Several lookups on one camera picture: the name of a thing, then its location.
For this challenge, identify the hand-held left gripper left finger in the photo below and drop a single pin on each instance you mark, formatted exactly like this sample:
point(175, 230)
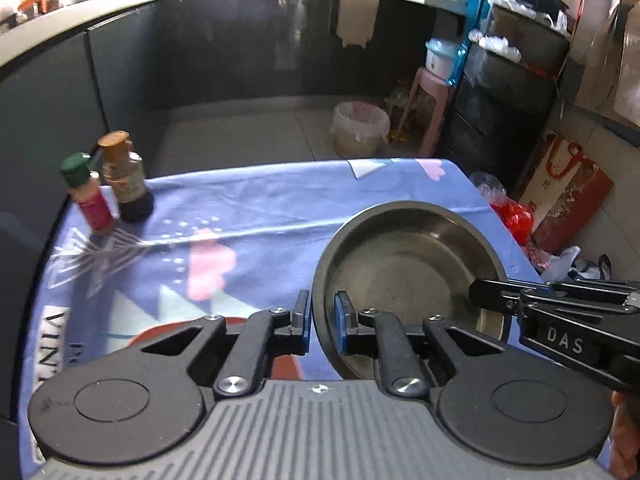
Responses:
point(301, 325)

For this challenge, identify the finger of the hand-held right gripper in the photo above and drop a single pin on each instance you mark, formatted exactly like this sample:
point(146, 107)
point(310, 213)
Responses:
point(492, 295)

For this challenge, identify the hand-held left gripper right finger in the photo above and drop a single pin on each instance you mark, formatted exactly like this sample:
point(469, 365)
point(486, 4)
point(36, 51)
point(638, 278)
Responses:
point(341, 322)

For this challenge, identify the stainless steel bowl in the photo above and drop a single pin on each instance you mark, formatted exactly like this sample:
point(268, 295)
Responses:
point(410, 260)

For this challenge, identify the person's right hand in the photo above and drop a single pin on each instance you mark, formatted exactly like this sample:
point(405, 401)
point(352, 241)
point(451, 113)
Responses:
point(627, 435)

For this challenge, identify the pile of plastic bags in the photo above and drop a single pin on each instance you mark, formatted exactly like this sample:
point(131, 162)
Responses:
point(575, 265)

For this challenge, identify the red plastic bag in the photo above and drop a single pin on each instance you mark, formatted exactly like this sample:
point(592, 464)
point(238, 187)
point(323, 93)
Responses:
point(515, 222)

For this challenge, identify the clear plastic bag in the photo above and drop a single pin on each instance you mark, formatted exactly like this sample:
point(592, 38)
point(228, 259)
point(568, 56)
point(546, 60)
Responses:
point(487, 187)

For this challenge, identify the red gift bag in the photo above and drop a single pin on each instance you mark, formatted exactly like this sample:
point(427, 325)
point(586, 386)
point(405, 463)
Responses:
point(565, 200)

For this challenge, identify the blue printed tablecloth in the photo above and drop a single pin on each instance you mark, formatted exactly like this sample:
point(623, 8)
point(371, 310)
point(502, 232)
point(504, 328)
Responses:
point(250, 210)

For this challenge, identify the dark drawer cabinet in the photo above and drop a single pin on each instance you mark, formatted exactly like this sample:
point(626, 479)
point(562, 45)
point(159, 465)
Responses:
point(505, 110)

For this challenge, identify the trash bin with white liner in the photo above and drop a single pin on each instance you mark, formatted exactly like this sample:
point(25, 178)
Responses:
point(360, 130)

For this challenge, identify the pink plastic stool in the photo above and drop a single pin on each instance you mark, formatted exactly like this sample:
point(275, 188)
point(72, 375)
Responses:
point(430, 90)

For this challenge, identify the brown cap sauce bottle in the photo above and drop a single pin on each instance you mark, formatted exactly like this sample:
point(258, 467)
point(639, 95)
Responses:
point(127, 180)

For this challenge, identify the green cap spice bottle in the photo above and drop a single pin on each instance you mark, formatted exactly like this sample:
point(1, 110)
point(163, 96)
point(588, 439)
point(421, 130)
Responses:
point(90, 195)

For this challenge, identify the white plastic bag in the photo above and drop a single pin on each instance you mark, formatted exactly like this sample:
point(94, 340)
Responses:
point(515, 7)
point(492, 44)

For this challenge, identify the dark kitchen cabinets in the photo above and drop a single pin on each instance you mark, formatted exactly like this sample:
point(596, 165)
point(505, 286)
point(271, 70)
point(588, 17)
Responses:
point(225, 45)

